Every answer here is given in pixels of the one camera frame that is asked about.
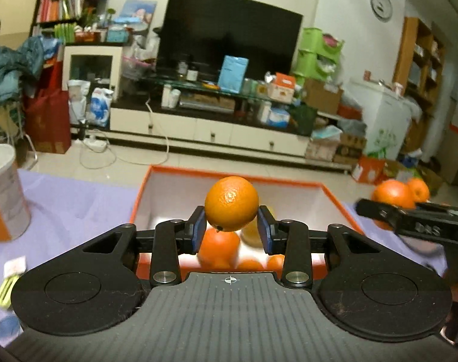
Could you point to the dark green bag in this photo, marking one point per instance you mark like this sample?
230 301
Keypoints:
302 118

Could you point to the blue standing packet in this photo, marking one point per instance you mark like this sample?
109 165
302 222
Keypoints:
232 73

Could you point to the small white packet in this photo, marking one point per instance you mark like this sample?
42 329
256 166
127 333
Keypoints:
14 266

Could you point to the blue picture board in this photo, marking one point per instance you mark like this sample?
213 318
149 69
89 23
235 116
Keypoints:
138 12

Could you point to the large orange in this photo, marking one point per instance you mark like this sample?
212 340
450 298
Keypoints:
419 190
392 195

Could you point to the white bottles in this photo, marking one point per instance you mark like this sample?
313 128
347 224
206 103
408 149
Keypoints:
170 96

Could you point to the dark glass jar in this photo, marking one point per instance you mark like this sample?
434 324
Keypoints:
182 67

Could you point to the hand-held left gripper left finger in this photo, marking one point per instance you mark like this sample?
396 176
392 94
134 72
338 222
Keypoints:
198 230

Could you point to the green plastic drawer tower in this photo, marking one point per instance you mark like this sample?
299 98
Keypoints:
313 56

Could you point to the orange cardboard box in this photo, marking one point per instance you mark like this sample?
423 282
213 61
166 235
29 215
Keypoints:
289 200

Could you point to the white television cabinet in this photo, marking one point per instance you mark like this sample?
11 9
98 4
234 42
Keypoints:
213 130

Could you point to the round wall clock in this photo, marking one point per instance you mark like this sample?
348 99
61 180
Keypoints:
381 5

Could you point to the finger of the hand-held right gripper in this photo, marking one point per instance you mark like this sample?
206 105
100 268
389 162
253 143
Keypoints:
376 211

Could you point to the blue and white box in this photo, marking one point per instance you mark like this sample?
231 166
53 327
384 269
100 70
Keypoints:
278 117

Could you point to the teal tissue box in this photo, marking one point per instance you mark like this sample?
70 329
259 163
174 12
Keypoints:
117 36

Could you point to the blue round cap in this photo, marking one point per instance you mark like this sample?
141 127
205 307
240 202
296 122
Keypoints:
7 328

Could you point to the white power strip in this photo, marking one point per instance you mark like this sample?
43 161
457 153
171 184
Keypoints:
95 143

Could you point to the small dark bottle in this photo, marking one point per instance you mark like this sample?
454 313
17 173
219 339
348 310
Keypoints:
192 72

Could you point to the orange-red persimmon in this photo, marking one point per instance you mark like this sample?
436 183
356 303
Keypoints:
221 247

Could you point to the purple floral tablecloth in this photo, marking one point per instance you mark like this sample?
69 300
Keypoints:
82 203

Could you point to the small mandarin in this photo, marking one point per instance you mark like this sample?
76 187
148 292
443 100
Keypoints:
276 262
250 265

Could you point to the brown cardboard box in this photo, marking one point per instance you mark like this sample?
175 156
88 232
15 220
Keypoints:
323 96

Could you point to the dark bookshelf with books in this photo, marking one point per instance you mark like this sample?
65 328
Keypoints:
59 3

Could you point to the white plastic bag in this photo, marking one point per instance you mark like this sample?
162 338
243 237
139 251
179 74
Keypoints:
100 107
78 100

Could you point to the black television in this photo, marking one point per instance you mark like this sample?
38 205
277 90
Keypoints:
229 30

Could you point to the orange and white floor carton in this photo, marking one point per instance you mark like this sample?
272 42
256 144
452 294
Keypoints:
368 169

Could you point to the round orange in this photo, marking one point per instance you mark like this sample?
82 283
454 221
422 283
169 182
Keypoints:
232 203

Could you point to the white and orange canister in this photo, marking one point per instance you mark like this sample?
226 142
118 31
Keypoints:
4 196

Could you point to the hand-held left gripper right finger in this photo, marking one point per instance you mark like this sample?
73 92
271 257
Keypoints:
264 230

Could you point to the blue jacket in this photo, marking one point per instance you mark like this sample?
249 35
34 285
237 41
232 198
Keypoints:
10 68

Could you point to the wooden shelf unit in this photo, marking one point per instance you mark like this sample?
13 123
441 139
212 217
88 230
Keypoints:
421 68

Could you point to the red paper bag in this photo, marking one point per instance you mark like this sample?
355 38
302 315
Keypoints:
48 120

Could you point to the white glass-door cabinet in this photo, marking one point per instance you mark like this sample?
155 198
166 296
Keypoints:
91 71

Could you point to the yellow-green clip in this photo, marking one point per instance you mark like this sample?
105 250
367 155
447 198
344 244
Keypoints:
4 290

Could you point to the large yellow pear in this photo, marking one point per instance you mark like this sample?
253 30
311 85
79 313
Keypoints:
251 235

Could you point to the white chest freezer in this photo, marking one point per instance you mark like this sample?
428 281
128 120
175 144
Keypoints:
387 120

